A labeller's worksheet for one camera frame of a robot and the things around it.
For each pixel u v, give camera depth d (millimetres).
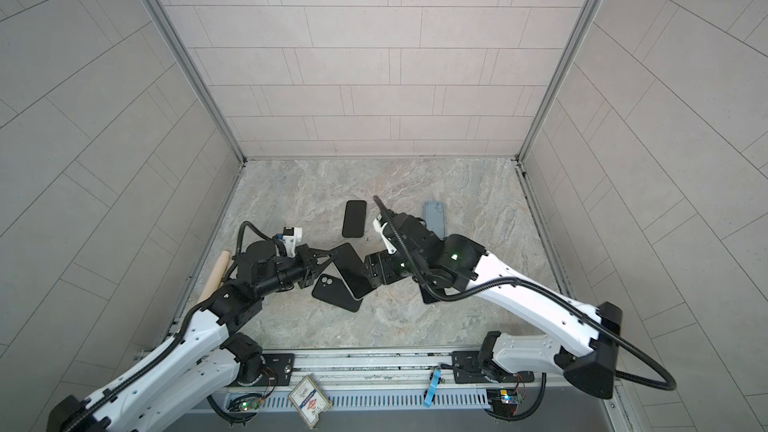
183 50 862
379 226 610
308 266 665
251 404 642
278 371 710
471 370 708
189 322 500
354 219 998
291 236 704
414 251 481
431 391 668
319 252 707
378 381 707
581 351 389
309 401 656
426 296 825
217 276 831
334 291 851
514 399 674
